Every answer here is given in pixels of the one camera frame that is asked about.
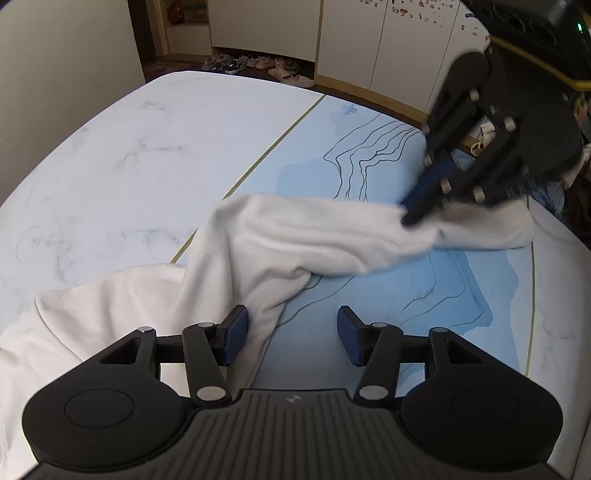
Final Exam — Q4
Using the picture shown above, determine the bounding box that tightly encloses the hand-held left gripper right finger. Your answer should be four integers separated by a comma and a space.
337, 305, 476, 409

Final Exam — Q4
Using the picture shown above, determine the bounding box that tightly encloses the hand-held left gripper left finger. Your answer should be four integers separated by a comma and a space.
99, 305, 250, 408

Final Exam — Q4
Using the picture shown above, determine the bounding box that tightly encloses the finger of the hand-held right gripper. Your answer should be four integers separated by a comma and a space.
401, 85, 486, 209
401, 116, 523, 228

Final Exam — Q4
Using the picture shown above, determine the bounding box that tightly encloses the white printed sweatshirt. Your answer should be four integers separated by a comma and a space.
0, 191, 534, 462

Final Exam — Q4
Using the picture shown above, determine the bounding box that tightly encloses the blue printed table mat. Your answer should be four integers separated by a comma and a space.
173, 95, 536, 384

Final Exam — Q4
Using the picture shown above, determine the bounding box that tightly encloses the white cabinet with stickers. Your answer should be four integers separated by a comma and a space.
210, 0, 490, 125

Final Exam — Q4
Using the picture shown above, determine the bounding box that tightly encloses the row of shoes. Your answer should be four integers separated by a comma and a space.
202, 52, 316, 89

